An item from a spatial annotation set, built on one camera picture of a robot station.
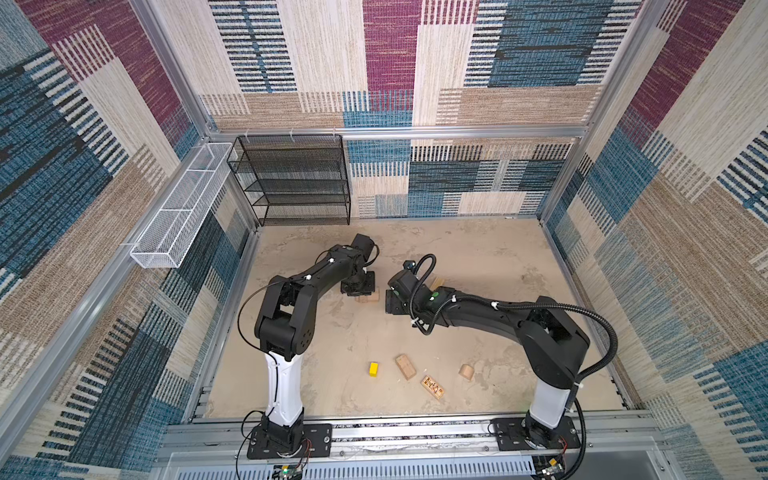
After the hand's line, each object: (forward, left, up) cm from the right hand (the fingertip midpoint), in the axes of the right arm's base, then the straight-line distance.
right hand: (400, 302), depth 90 cm
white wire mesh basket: (+4, +54, +28) cm, 61 cm away
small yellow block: (-17, +8, -5) cm, 20 cm away
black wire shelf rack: (+44, +36, +12) cm, 58 cm away
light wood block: (+11, -13, -6) cm, 18 cm away
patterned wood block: (-23, -8, -5) cm, 25 cm away
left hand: (+7, +10, -3) cm, 13 cm away
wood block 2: (-18, -1, -5) cm, 18 cm away
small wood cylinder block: (-18, -18, -7) cm, 26 cm away
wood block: (+2, +8, +1) cm, 8 cm away
